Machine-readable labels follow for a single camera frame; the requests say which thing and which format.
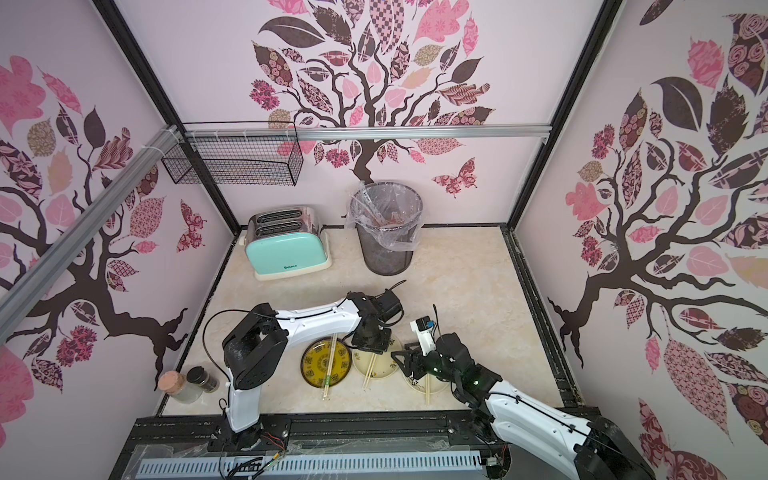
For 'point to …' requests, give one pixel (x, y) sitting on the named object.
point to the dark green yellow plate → (315, 360)
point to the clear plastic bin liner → (388, 212)
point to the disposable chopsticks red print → (427, 389)
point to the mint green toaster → (286, 242)
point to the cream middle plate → (385, 364)
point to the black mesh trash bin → (381, 261)
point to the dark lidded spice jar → (197, 374)
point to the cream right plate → (437, 384)
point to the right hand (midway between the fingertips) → (399, 350)
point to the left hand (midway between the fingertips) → (379, 354)
